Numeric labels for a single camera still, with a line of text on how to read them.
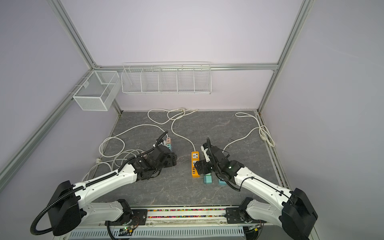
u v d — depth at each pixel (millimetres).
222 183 848
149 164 605
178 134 1050
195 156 932
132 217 724
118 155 952
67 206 391
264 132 1068
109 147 1002
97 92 967
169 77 1044
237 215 740
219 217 754
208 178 843
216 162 608
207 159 710
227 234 706
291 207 401
